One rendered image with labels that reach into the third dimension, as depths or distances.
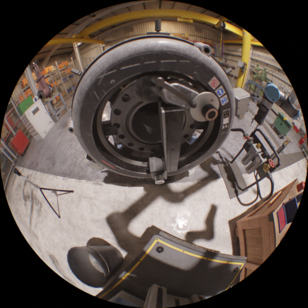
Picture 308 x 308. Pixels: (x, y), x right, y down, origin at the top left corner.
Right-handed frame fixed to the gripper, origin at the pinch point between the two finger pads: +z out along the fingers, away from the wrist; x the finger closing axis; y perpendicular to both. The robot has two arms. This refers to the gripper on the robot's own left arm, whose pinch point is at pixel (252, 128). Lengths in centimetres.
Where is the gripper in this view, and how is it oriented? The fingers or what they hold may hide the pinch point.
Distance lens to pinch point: 87.1
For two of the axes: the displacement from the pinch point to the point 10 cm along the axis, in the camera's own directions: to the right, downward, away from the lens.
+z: 0.8, 6.0, 8.0
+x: -1.0, -7.9, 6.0
